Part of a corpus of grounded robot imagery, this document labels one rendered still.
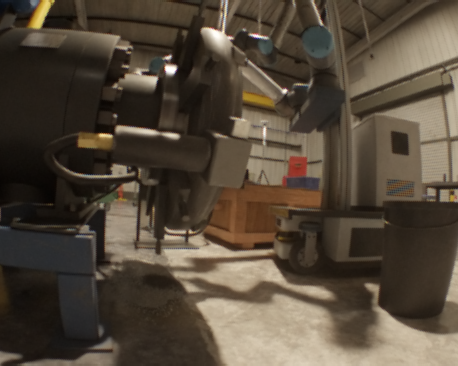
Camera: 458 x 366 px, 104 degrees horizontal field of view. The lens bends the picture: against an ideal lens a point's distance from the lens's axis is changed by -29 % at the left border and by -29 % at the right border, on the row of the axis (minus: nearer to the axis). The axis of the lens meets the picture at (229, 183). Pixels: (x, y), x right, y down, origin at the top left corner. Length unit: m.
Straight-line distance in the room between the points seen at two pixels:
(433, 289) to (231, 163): 0.71
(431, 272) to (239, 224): 1.29
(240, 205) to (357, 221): 0.85
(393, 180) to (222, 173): 1.06
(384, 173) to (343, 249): 0.46
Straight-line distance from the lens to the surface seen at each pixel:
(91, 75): 0.69
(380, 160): 1.38
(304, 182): 2.25
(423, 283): 0.86
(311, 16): 1.39
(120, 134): 0.49
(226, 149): 0.51
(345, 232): 1.19
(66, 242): 0.53
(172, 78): 0.80
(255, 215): 1.83
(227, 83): 0.64
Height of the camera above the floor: 0.34
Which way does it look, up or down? 4 degrees up
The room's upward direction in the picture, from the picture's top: 4 degrees clockwise
